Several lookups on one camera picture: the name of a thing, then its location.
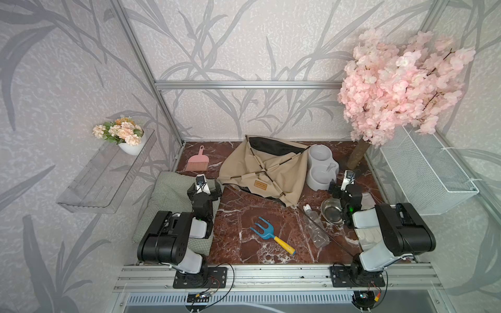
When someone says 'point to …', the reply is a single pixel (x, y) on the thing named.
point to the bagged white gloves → (376, 250)
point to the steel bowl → (331, 210)
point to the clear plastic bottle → (316, 227)
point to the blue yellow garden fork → (268, 233)
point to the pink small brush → (199, 162)
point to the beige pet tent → (274, 168)
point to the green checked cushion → (170, 194)
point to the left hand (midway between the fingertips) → (206, 180)
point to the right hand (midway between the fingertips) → (342, 180)
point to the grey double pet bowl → (323, 169)
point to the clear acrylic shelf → (103, 181)
